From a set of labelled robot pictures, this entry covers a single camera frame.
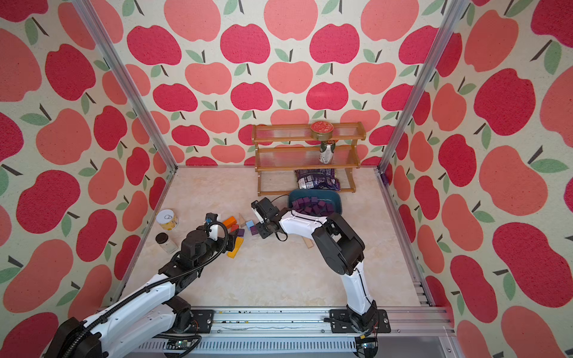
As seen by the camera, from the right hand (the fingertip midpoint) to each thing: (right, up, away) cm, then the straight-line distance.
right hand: (264, 229), depth 96 cm
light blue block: (-6, +2, 0) cm, 7 cm away
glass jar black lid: (-38, -2, -12) cm, 40 cm away
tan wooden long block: (+19, -5, -3) cm, 20 cm away
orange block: (-16, +3, +2) cm, 16 cm away
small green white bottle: (+27, +34, 0) cm, 44 cm away
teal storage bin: (+31, +15, +8) cm, 35 cm away
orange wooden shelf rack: (+25, +33, +5) cm, 42 cm away
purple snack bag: (+24, +22, +9) cm, 34 cm away
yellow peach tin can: (-42, +5, 0) cm, 43 cm away
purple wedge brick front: (+14, +10, +8) cm, 19 cm away
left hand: (-13, +2, -13) cm, 18 cm away
